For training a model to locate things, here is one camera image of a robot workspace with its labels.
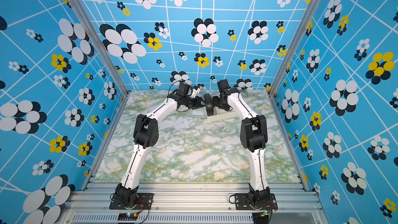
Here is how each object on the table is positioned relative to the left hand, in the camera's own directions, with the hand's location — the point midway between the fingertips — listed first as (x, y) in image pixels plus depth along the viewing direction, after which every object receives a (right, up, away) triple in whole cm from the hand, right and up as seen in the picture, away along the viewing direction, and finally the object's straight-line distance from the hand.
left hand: (207, 103), depth 99 cm
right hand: (+8, 0, +1) cm, 8 cm away
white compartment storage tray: (+8, -7, 0) cm, 10 cm away
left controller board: (-38, -54, -27) cm, 71 cm away
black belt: (+1, -1, -8) cm, 9 cm away
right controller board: (+24, -53, -29) cm, 65 cm away
